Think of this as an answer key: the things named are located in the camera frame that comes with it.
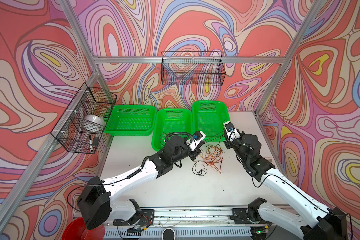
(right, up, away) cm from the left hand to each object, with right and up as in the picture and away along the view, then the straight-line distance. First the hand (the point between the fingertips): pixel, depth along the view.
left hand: (204, 141), depth 71 cm
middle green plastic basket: (-19, +11, +43) cm, 48 cm away
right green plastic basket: (+11, +15, +47) cm, 50 cm away
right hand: (+14, +5, +5) cm, 16 cm away
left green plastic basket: (-50, +12, +44) cm, 68 cm away
